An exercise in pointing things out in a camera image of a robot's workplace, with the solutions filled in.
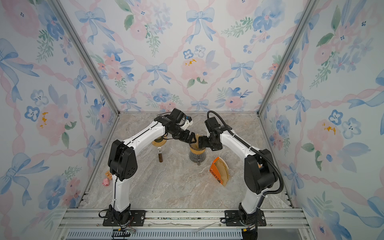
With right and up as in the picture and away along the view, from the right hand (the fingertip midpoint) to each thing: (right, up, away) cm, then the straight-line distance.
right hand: (206, 144), depth 91 cm
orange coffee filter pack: (+7, -14, -6) cm, 17 cm away
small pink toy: (-56, -20, -7) cm, 60 cm away
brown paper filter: (-6, 0, -3) cm, 7 cm away
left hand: (-9, +4, -2) cm, 10 cm away
